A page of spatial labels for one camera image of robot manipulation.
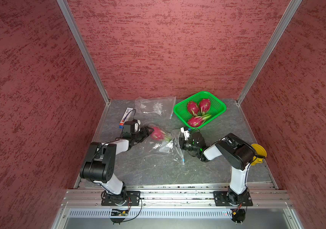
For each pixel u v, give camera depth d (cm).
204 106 107
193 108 107
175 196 76
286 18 75
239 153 52
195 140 76
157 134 90
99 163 47
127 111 113
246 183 60
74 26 78
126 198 73
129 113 112
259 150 84
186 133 87
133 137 79
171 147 81
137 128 84
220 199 74
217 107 112
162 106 116
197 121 97
